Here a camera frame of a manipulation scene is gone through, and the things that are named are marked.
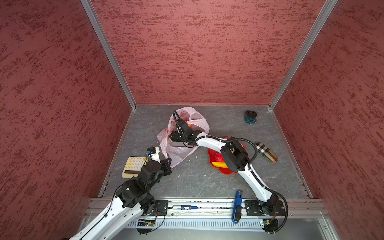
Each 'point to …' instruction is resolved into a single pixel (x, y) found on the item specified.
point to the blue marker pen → (184, 207)
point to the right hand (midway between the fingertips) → (172, 138)
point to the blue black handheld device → (236, 212)
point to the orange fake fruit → (191, 125)
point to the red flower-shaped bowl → (211, 154)
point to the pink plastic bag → (197, 121)
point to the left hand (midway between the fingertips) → (172, 162)
